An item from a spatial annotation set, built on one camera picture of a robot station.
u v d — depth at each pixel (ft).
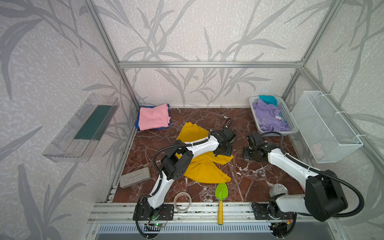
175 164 1.72
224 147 2.28
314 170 1.49
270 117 3.57
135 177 2.71
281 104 3.68
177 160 1.75
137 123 3.49
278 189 2.48
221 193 2.56
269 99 3.67
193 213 2.47
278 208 2.07
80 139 2.09
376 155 1.79
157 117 3.65
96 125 2.14
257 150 2.14
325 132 2.11
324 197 1.37
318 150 2.37
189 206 2.46
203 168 2.83
